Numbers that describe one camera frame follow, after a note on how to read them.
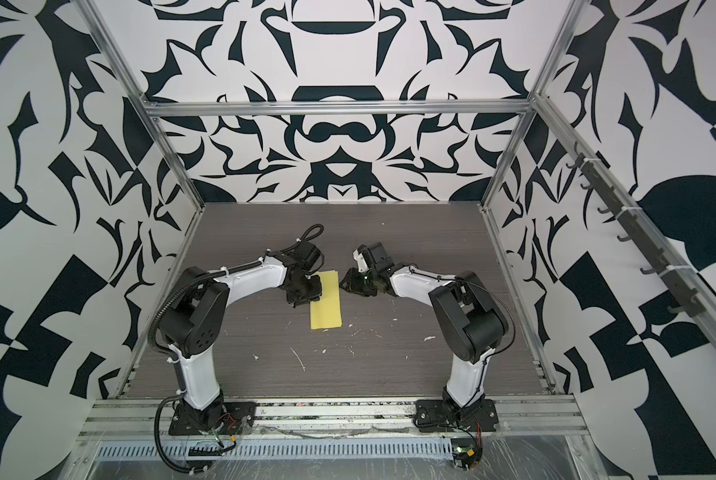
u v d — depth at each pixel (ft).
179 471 2.21
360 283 2.69
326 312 3.00
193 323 1.63
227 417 2.37
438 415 2.44
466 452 2.33
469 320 1.60
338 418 2.49
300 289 2.66
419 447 2.34
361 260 2.89
